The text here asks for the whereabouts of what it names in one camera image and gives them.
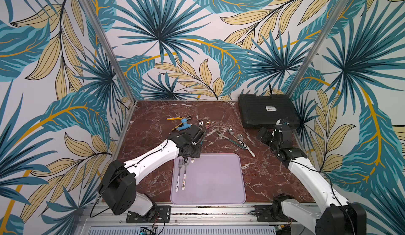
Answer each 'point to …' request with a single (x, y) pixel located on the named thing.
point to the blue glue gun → (185, 125)
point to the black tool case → (264, 111)
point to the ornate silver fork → (200, 124)
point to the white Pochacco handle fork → (180, 165)
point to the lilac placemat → (211, 179)
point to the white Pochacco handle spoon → (249, 149)
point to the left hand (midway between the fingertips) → (195, 154)
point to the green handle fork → (222, 136)
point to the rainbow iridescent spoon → (207, 125)
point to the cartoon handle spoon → (186, 162)
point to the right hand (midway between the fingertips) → (266, 132)
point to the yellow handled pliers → (187, 117)
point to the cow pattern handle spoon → (240, 138)
